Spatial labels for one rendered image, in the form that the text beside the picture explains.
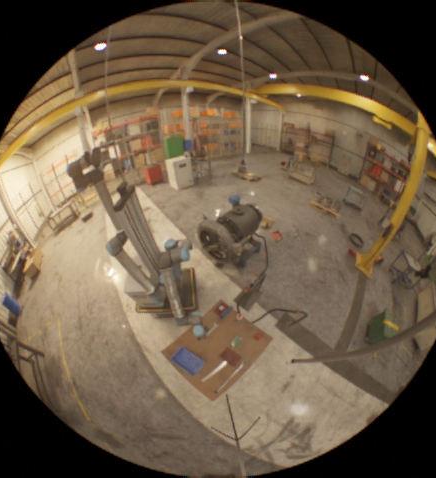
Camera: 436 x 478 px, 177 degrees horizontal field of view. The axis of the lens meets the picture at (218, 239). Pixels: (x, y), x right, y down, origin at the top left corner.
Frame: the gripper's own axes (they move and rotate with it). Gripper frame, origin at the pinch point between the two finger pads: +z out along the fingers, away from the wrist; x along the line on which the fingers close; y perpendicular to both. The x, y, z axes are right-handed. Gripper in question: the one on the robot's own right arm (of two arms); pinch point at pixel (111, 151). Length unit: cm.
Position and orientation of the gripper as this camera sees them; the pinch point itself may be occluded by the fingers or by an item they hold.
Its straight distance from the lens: 101.6
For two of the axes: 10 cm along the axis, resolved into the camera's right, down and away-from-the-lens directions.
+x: 2.4, 9.4, 2.3
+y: -4.0, -1.1, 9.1
